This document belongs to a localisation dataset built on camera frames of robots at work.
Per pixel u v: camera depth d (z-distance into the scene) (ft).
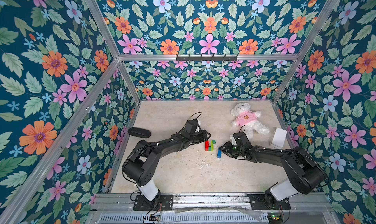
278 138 3.07
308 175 1.47
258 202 2.40
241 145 2.36
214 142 3.12
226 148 2.66
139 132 3.22
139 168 1.51
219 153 2.96
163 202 2.41
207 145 3.03
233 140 2.51
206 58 3.04
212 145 3.00
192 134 2.41
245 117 3.24
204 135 2.68
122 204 2.46
